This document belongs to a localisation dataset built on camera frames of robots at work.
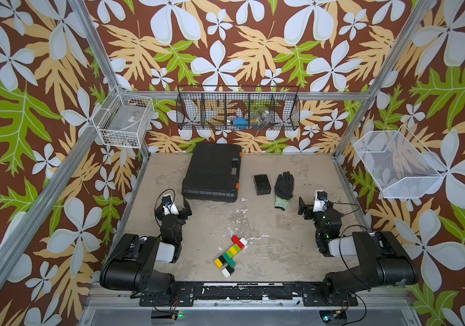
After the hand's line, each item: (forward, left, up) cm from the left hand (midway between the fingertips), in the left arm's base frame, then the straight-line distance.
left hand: (173, 198), depth 88 cm
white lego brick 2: (-28, -24, -8) cm, 38 cm away
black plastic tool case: (+18, -16, -4) cm, 24 cm away
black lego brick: (-27, -25, -9) cm, 38 cm away
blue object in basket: (+32, -30, +16) cm, 47 cm away
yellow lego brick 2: (-24, -20, -9) cm, 33 cm away
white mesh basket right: (+4, -92, +18) cm, 93 cm away
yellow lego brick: (-20, -27, -8) cm, 34 cm away
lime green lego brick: (-21, -25, -9) cm, 34 cm away
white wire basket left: (+26, +22, +23) cm, 41 cm away
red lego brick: (-15, -28, -9) cm, 33 cm away
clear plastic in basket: (+37, -40, +16) cm, 57 cm away
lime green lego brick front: (-19, -28, -8) cm, 35 cm away
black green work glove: (+12, -53, -10) cm, 55 cm away
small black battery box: (+12, -41, -6) cm, 44 cm away
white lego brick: (-16, -31, -8) cm, 36 cm away
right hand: (+2, -61, -1) cm, 61 cm away
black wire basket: (+39, -29, +20) cm, 53 cm away
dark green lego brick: (-23, -25, -8) cm, 35 cm away
